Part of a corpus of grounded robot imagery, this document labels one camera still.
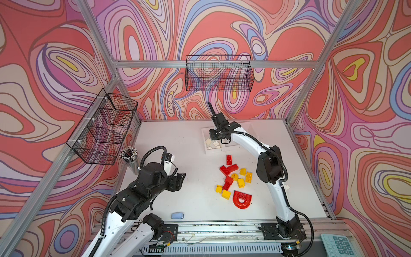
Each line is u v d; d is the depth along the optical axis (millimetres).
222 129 736
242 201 827
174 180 586
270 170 573
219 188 856
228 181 876
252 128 1068
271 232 732
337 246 690
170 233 720
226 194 840
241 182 878
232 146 984
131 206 431
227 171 930
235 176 898
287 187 847
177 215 769
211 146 1042
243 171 913
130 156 816
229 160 960
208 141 1044
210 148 1023
